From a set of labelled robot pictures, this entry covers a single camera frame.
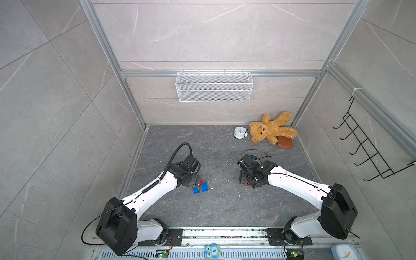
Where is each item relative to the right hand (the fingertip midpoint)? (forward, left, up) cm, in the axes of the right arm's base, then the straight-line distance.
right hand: (246, 180), depth 84 cm
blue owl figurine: (-30, +19, -5) cm, 36 cm away
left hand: (+1, +29, +1) cm, 29 cm away
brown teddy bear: (+35, -22, 0) cm, 42 cm away
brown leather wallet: (+29, -31, -5) cm, 43 cm away
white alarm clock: (+37, -2, -3) cm, 37 cm away
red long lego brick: (+2, +25, -6) cm, 25 cm away
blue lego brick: (-1, +23, -6) cm, 24 cm away
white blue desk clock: (-31, -38, -5) cm, 50 cm away
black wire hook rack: (-8, -46, +25) cm, 53 cm away
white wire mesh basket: (+53, +16, +23) cm, 60 cm away
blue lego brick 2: (-3, +27, -6) cm, 28 cm away
